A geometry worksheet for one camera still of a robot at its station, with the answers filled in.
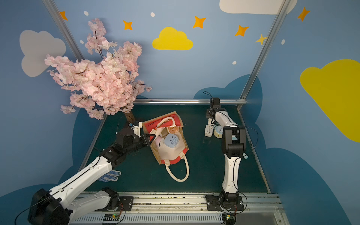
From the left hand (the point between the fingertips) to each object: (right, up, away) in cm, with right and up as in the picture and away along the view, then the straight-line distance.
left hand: (155, 134), depth 78 cm
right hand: (+40, +14, +28) cm, 51 cm away
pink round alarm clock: (0, -7, +13) cm, 15 cm away
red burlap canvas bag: (+1, +4, +7) cm, 8 cm away
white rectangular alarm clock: (+35, 0, +26) cm, 44 cm away
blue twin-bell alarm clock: (+42, 0, +23) cm, 48 cm away
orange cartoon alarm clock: (+9, +1, +23) cm, 25 cm away
